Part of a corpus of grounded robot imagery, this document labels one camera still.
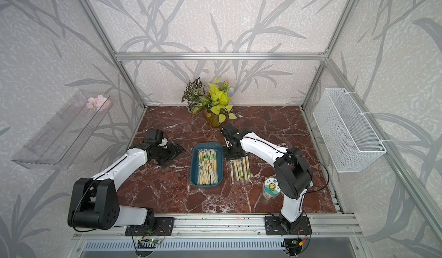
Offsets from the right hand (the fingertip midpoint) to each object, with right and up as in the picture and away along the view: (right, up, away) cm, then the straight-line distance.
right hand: (227, 156), depth 88 cm
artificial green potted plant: (-7, +29, +4) cm, 30 cm away
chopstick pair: (+11, -7, +3) cm, 13 cm away
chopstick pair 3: (+7, -7, +3) cm, 10 cm away
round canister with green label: (+21, -12, -11) cm, 27 cm away
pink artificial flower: (-56, +27, -13) cm, 63 cm away
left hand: (-24, +1, 0) cm, 24 cm away
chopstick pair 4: (+2, -7, +3) cm, 8 cm away
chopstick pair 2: (+9, -8, +3) cm, 12 cm away
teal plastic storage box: (-11, -5, +3) cm, 13 cm away
